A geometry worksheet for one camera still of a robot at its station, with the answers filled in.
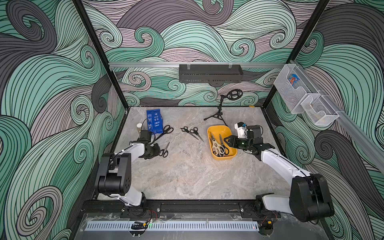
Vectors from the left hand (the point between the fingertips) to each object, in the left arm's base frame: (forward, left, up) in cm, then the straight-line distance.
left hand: (158, 150), depth 94 cm
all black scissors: (0, -42, +2) cm, 42 cm away
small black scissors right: (+17, -24, -2) cm, 30 cm away
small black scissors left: (+19, -17, -2) cm, 25 cm away
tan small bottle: (+14, +14, +7) cm, 21 cm away
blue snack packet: (+23, +5, +2) cm, 23 cm away
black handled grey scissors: (0, -4, -2) cm, 5 cm away
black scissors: (+18, -4, -2) cm, 18 cm away
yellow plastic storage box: (+14, -45, +3) cm, 47 cm away
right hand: (+2, -43, +10) cm, 45 cm away
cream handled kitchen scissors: (0, -38, +2) cm, 38 cm away
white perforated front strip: (-39, +9, -2) cm, 40 cm away
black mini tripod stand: (+28, -48, +23) cm, 60 cm away
